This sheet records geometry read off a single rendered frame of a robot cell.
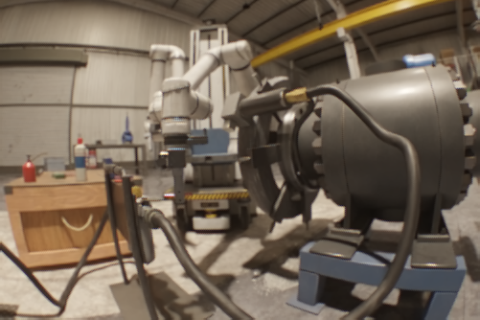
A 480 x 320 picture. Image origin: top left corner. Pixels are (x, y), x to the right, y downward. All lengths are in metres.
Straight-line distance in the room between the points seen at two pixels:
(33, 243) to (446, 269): 1.63
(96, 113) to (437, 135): 9.19
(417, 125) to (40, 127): 9.52
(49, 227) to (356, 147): 1.40
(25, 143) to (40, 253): 8.36
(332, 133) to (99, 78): 9.23
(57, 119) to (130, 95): 3.34
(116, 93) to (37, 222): 8.44
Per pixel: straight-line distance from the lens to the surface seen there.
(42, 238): 1.29
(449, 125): 0.72
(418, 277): 0.71
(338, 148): 0.74
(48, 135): 9.23
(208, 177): 1.81
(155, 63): 1.65
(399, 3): 9.28
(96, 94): 9.35
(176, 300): 0.95
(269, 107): 0.72
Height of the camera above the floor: 0.60
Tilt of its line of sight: 3 degrees up
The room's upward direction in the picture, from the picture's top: 3 degrees counter-clockwise
